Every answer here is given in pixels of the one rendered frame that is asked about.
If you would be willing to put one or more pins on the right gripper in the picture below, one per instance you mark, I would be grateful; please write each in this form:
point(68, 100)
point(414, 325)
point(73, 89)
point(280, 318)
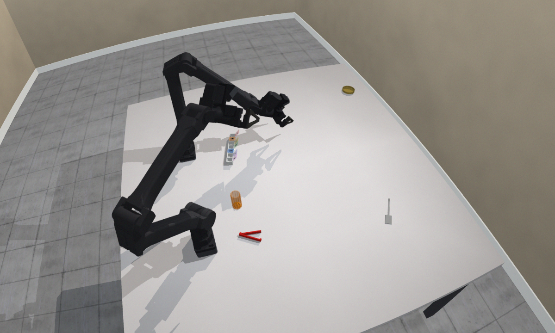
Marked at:
point(236, 122)

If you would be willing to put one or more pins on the translucent orange pill bottle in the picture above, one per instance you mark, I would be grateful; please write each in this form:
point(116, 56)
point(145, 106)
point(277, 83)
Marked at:
point(236, 200)

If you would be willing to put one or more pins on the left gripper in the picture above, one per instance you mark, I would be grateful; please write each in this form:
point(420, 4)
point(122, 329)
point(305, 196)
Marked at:
point(284, 122)

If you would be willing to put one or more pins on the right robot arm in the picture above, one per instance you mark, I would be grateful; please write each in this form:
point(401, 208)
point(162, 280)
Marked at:
point(136, 232)

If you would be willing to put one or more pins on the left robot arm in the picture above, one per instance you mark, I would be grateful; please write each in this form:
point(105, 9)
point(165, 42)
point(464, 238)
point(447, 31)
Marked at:
point(189, 64)

